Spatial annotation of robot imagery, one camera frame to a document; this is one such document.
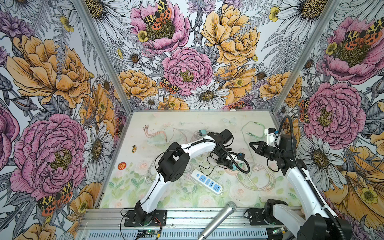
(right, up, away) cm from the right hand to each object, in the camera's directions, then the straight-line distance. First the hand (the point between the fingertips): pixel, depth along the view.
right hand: (249, 147), depth 80 cm
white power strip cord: (-31, -16, +8) cm, 36 cm away
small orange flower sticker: (-68, -4, +19) cm, 71 cm away
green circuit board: (-51, -38, -9) cm, 64 cm away
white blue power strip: (-22, -19, +3) cm, 29 cm away
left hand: (-9, -12, +8) cm, 17 cm away
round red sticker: (-73, -13, +12) cm, 75 cm away
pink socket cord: (-2, -17, +7) cm, 19 cm away
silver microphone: (-11, -29, -6) cm, 31 cm away
